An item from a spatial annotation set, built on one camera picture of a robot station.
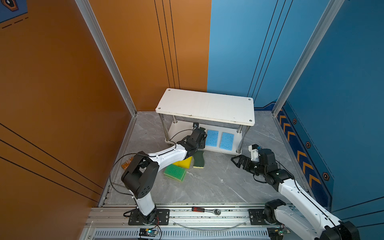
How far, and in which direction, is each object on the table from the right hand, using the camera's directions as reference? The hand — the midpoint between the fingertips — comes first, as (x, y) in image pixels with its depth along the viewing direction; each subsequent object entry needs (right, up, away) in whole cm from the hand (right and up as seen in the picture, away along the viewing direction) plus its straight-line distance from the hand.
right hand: (235, 162), depth 82 cm
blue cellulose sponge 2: (-12, +12, +15) cm, 22 cm away
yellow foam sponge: (-29, -3, +8) cm, 30 cm away
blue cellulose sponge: (-3, +10, +12) cm, 16 cm away
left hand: (-20, +13, +10) cm, 26 cm away
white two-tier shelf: (-8, +24, -11) cm, 27 cm away
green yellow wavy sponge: (-20, -2, +10) cm, 23 cm away
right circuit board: (+16, -31, -12) cm, 37 cm away
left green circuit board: (-43, -31, -11) cm, 54 cm away
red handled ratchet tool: (-12, -23, -8) cm, 27 cm away
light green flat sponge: (-34, -7, +3) cm, 35 cm away
